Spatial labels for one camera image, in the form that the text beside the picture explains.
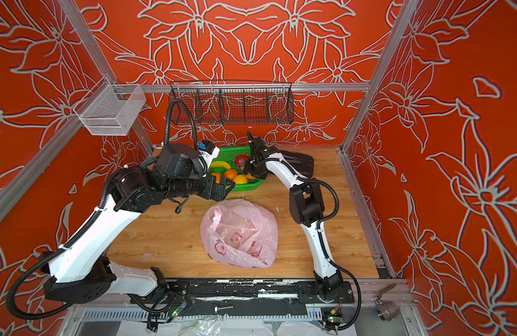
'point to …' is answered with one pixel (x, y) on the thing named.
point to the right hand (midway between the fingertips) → (246, 171)
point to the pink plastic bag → (239, 233)
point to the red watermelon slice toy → (240, 160)
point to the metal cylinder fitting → (387, 311)
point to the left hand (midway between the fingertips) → (223, 177)
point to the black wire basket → (230, 102)
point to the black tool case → (302, 163)
